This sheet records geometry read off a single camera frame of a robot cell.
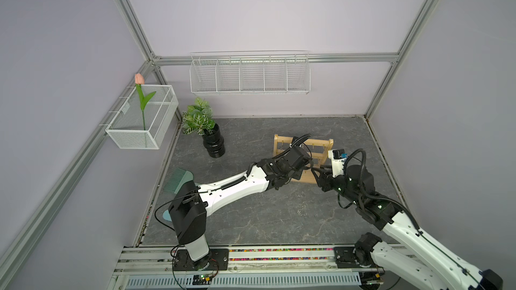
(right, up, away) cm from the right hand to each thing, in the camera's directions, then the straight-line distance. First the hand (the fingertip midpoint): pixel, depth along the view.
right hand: (316, 166), depth 75 cm
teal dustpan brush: (-61, -9, +20) cm, 65 cm away
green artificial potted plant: (-48, +19, +9) cm, 52 cm away
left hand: (-7, +1, +4) cm, 8 cm away
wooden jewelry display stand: (0, +7, -2) cm, 7 cm away
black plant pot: (-45, +9, +21) cm, 50 cm away
